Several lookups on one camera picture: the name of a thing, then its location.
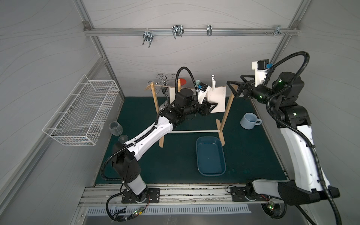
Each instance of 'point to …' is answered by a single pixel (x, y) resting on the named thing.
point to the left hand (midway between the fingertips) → (211, 101)
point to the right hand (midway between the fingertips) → (235, 78)
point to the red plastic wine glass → (183, 81)
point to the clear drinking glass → (116, 129)
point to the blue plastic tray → (210, 156)
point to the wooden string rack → (221, 124)
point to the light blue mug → (249, 120)
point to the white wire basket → (80, 119)
